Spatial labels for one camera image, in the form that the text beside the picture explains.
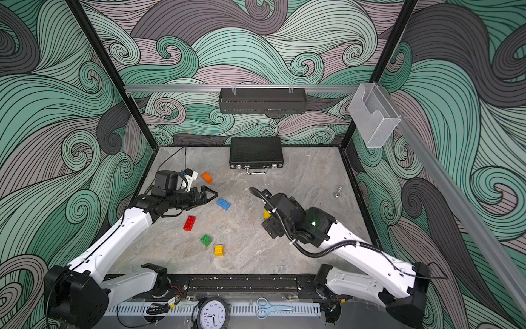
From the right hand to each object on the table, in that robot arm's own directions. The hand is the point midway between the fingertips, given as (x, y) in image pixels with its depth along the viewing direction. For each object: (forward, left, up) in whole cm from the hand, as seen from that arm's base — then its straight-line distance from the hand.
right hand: (275, 214), depth 71 cm
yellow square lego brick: (-7, +22, -16) cm, 29 cm away
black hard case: (+44, +8, -16) cm, 48 cm away
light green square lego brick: (-4, +28, -16) cm, 32 cm away
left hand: (+8, +25, -1) cm, 26 cm away
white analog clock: (-28, +22, -16) cm, 38 cm away
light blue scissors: (-26, +4, -19) cm, 32 cm away
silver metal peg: (+19, -33, -19) cm, 42 cm away
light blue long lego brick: (+14, +23, -18) cm, 33 cm away
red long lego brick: (+4, +37, -17) cm, 41 cm away
